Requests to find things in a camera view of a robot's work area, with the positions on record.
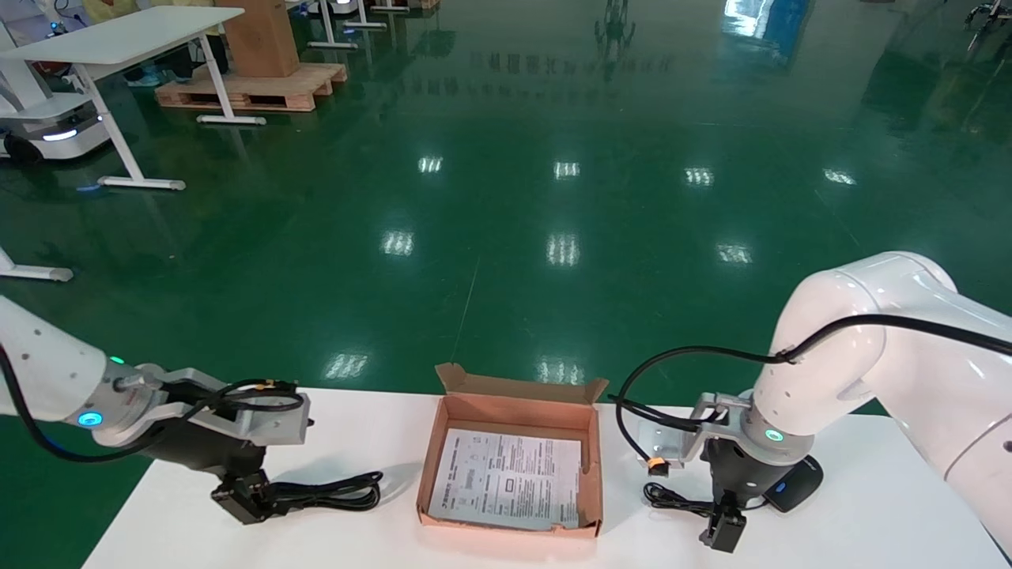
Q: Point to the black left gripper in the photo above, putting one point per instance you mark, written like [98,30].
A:
[205,452]

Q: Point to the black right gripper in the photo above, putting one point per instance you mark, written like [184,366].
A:
[743,474]

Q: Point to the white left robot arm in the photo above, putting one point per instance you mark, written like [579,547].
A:
[39,363]

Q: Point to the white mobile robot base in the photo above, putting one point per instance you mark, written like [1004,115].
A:
[47,142]

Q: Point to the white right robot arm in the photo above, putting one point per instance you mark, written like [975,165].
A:
[909,356]

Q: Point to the brown cardboard storage box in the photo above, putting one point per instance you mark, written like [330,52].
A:
[514,412]

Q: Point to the black computer mouse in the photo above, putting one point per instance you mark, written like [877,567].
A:
[798,486]

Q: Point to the white printed instruction sheet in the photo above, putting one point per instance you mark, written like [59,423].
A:
[506,478]

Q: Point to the white desk foot bar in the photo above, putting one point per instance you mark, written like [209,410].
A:
[35,273]

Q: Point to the wooden pallet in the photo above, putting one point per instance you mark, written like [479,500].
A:
[277,87]

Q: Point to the person in yellow gown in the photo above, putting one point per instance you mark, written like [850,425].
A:
[186,67]
[107,8]

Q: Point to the tall brown cardboard carton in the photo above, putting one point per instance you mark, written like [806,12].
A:
[261,39]

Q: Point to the large white desk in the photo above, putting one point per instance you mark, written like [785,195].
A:
[118,35]

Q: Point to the distant white desk legs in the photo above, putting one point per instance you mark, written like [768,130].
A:
[328,24]

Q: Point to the distant metal stand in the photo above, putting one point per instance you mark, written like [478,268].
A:
[988,12]

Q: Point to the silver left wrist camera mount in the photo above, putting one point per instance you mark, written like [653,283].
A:
[277,423]

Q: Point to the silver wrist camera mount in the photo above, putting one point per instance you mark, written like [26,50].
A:
[672,438]
[277,423]

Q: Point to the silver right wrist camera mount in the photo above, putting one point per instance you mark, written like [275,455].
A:
[672,438]

